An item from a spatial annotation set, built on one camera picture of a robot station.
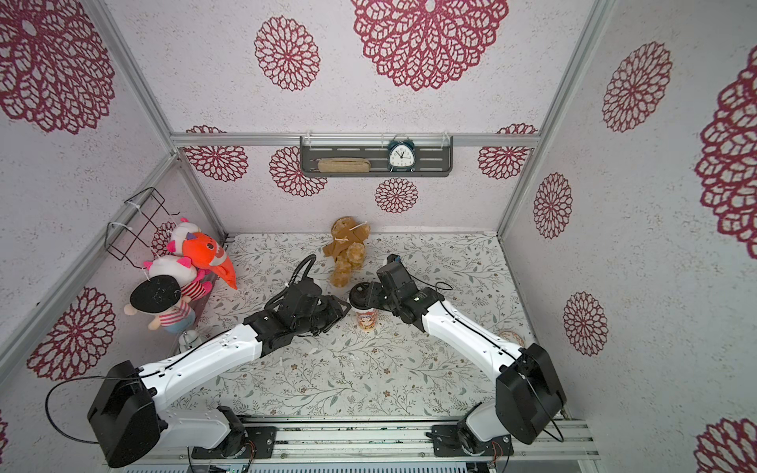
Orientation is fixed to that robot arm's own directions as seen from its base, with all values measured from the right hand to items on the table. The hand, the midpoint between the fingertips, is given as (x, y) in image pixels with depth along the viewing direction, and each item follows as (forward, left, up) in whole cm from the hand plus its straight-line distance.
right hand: (367, 293), depth 82 cm
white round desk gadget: (-14, +46, -2) cm, 48 cm away
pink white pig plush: (+6, +55, +6) cm, 56 cm away
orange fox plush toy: (+11, +49, +5) cm, 51 cm away
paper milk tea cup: (-4, 0, -7) cm, 8 cm away
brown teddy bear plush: (+25, +9, -9) cm, 28 cm away
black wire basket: (+7, +60, +18) cm, 63 cm away
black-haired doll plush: (-6, +53, +6) cm, 53 cm away
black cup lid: (0, +2, -1) cm, 3 cm away
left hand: (-5, +5, -1) cm, 7 cm away
